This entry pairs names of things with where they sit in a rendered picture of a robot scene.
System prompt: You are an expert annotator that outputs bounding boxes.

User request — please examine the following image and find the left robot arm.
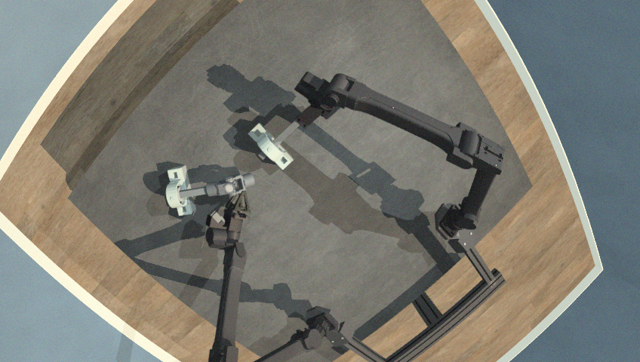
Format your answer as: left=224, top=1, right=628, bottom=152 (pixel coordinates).
left=205, top=210, right=337, bottom=362

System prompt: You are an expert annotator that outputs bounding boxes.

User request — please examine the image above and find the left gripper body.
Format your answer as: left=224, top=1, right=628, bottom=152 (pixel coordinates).
left=224, top=206, right=250, bottom=232

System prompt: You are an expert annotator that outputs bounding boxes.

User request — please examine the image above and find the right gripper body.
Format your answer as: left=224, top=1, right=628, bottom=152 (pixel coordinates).
left=324, top=106, right=340, bottom=119

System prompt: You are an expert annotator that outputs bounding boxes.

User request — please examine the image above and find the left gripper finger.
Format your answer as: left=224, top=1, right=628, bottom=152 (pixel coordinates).
left=226, top=195, right=243, bottom=207
left=232, top=191, right=251, bottom=213

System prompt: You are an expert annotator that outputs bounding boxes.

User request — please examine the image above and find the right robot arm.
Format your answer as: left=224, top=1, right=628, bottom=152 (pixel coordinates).
left=294, top=72, right=506, bottom=238

